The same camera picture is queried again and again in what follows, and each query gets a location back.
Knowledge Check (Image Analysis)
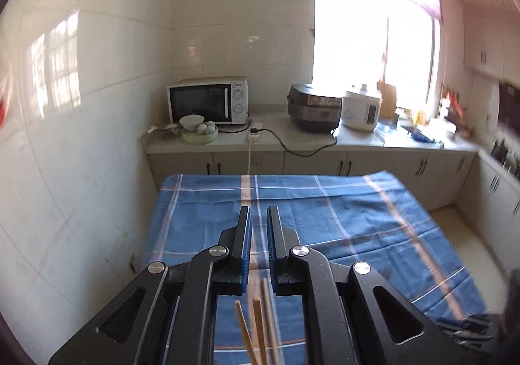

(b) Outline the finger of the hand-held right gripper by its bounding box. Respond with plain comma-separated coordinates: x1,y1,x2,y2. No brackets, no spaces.
449,328,502,349
438,314,493,329

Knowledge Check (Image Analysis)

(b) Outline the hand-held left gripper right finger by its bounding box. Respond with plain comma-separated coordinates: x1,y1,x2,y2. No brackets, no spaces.
265,205,474,365

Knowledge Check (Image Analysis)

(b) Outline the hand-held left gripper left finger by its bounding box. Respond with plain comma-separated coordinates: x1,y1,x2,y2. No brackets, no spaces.
48,206,253,365

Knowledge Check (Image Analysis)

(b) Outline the bunch of wooden chopsticks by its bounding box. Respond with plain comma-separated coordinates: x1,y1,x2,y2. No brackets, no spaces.
234,277,282,365

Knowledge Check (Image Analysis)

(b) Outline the blue plaid tablecloth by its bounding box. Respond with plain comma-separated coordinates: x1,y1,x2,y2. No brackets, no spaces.
140,172,488,365

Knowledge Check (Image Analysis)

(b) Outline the white kitchen cabinet counter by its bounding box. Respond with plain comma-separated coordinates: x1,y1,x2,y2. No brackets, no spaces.
141,111,520,280

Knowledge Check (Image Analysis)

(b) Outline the pale green bowl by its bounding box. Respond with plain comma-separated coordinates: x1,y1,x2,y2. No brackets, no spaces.
181,125,219,145

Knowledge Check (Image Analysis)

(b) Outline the small white bowl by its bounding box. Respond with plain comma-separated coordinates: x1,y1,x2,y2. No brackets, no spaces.
179,115,205,132

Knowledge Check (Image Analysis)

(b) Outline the dark rice cooker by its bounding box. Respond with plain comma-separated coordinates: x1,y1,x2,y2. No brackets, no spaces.
287,84,344,134

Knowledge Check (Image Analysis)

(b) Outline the white microwave oven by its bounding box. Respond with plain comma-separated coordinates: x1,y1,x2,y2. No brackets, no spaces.
166,76,249,125

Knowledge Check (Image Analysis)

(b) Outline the white electric pressure cooker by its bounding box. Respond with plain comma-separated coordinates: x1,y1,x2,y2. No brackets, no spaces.
340,84,383,133

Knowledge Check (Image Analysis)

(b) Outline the gas stove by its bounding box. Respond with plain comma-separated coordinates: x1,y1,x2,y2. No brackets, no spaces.
489,137,520,179

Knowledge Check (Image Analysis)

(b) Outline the wooden cutting board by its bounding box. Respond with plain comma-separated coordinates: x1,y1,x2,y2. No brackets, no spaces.
376,81,398,119

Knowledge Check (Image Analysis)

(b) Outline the kitchen window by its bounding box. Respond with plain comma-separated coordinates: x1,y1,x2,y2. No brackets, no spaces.
312,0,441,114

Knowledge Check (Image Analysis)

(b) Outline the dark range hood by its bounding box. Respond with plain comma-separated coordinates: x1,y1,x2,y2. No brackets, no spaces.
498,82,520,126

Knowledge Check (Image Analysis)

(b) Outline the black power cable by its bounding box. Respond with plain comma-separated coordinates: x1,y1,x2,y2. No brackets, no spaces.
256,127,339,158

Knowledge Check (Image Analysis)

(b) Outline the white wall cabinet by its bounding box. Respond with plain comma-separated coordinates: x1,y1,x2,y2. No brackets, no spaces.
463,13,520,81

